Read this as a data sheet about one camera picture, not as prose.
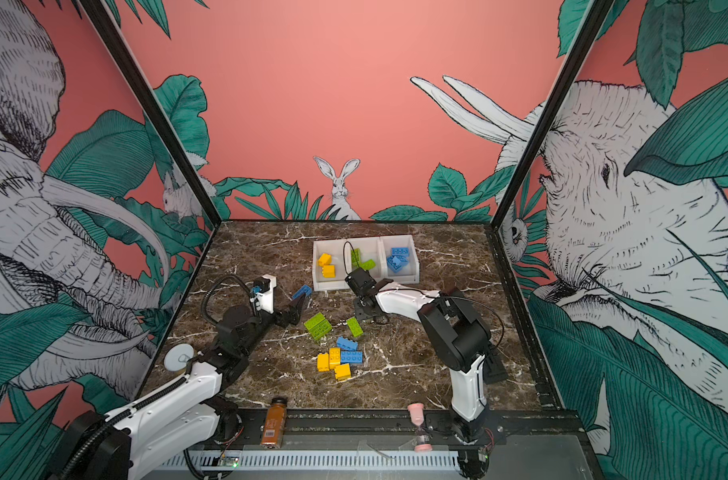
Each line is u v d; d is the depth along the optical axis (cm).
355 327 92
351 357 84
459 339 50
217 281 104
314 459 78
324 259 106
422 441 72
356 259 106
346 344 86
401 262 104
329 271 104
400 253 110
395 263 104
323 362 84
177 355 80
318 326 90
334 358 84
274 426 71
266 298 69
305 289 99
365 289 76
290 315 74
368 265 107
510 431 75
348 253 102
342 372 82
